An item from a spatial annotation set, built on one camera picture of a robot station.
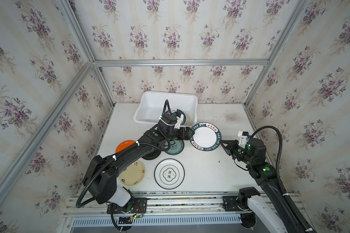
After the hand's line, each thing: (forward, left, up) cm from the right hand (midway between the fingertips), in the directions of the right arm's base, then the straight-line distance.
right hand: (224, 140), depth 74 cm
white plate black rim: (-11, +29, -20) cm, 37 cm away
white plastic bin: (+38, +46, -14) cm, 61 cm away
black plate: (0, +40, -20) cm, 44 cm away
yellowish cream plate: (-12, +49, -19) cm, 54 cm away
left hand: (+5, +17, 0) cm, 18 cm away
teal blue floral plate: (+5, +26, -21) cm, 33 cm away
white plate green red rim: (+31, +20, -18) cm, 41 cm away
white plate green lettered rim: (+3, +8, -2) cm, 9 cm away
